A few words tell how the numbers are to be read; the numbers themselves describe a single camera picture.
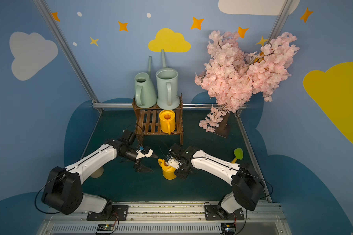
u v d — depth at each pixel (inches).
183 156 23.1
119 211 29.5
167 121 32.3
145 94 31.1
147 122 37.7
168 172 30.9
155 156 29.5
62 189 16.6
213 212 29.4
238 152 37.8
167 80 28.3
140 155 26.2
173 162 29.2
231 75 27.0
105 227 28.2
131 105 33.8
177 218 29.0
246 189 16.8
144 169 27.0
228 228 28.3
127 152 27.1
